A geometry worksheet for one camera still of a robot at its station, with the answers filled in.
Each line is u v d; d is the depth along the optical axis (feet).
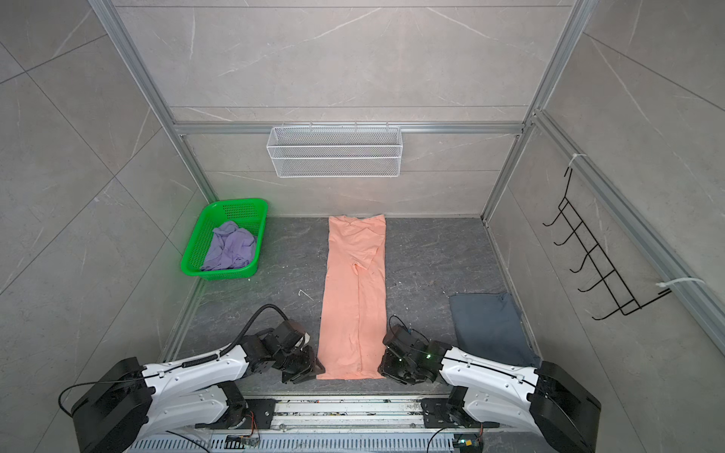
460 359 1.80
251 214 3.85
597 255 2.21
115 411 1.34
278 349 2.14
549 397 1.36
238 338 1.98
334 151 3.29
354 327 2.91
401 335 2.11
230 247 3.43
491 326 2.96
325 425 2.40
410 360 2.05
